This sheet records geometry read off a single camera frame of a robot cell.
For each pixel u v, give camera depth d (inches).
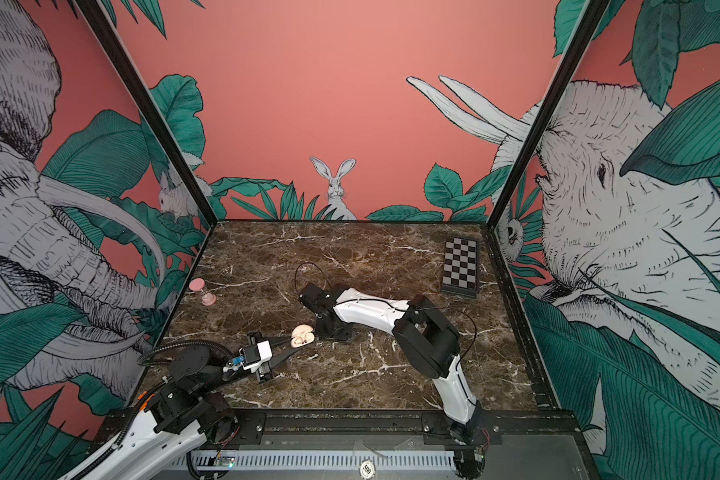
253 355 20.1
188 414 20.7
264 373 22.5
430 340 19.7
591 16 27.5
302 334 24.0
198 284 35.6
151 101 34.0
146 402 20.9
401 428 30.0
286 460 27.6
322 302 25.5
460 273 39.8
